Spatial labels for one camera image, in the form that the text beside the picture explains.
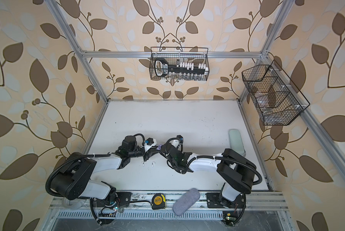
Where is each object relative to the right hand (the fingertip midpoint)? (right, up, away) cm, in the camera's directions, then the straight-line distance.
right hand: (159, 148), depth 84 cm
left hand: (-1, 0, +1) cm, 1 cm away
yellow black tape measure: (+1, -24, -12) cm, 27 cm away
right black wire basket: (+62, +28, -11) cm, 69 cm away
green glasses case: (+49, +2, +10) cm, 50 cm away
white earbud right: (-4, -10, +3) cm, 11 cm away
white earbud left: (-10, -10, +3) cm, 15 cm away
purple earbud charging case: (0, 0, 0) cm, 1 cm away
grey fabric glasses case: (+16, -23, -13) cm, 31 cm away
